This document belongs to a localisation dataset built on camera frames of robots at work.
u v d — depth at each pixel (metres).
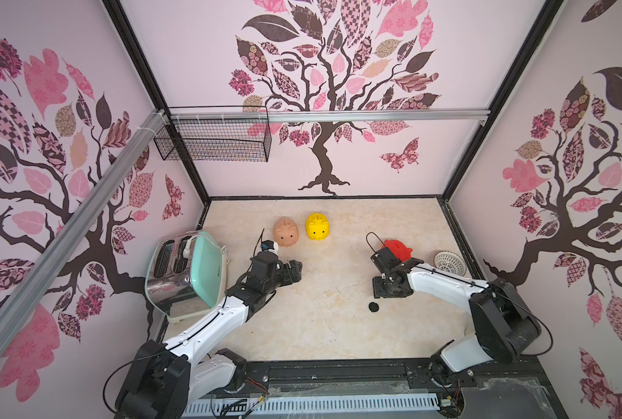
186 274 0.76
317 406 0.70
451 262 0.95
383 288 0.80
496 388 0.72
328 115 0.92
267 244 0.76
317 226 1.00
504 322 0.44
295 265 0.77
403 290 0.67
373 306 0.88
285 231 0.98
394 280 0.66
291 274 0.75
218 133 0.95
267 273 0.65
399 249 0.92
